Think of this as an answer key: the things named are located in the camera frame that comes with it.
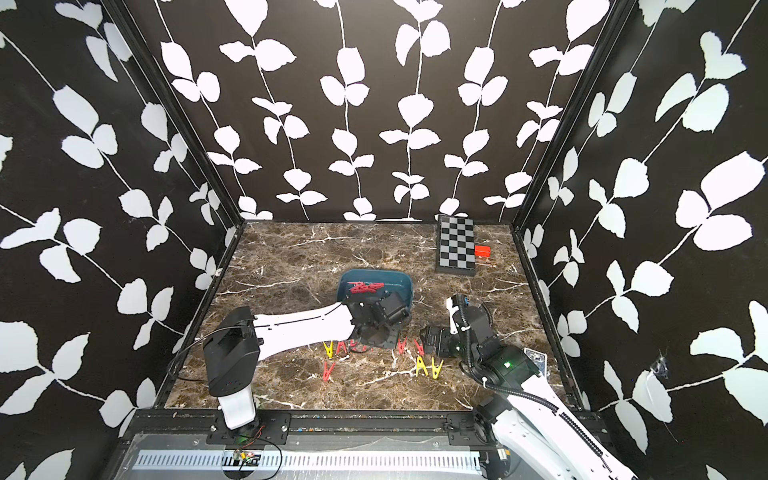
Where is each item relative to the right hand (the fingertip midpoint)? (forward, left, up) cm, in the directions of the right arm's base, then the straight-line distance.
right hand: (432, 328), depth 76 cm
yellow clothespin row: (-1, +29, -14) cm, 32 cm away
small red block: (+39, -24, -14) cm, 47 cm away
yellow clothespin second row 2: (-6, -2, -15) cm, 16 cm away
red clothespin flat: (+21, +20, -14) cm, 33 cm away
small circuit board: (-27, +45, -14) cm, 55 cm away
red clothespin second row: (-7, +29, -13) cm, 32 cm away
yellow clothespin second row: (-5, +2, -14) cm, 15 cm away
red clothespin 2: (0, +2, -13) cm, 13 cm away
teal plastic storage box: (+23, +9, -13) cm, 28 cm away
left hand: (+1, +10, -7) cm, 12 cm away
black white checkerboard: (+39, -13, -12) cm, 43 cm away
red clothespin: (+1, +26, -14) cm, 29 cm away
